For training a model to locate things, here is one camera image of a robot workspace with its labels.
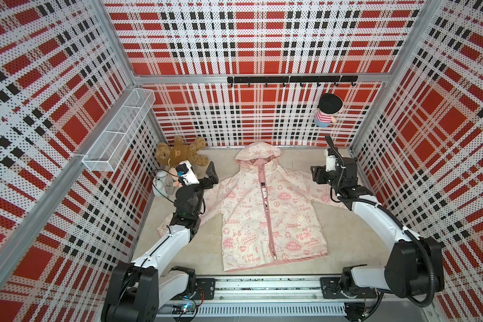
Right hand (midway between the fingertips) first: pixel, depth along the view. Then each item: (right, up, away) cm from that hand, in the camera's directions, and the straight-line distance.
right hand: (321, 166), depth 86 cm
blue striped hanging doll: (+6, +29, +7) cm, 31 cm away
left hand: (-48, +1, -6) cm, 49 cm away
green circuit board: (-53, -50, -17) cm, 75 cm away
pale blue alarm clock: (-72, -9, +7) cm, 73 cm away
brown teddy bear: (-76, +6, +19) cm, 78 cm away
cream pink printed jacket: (-22, -23, +7) cm, 32 cm away
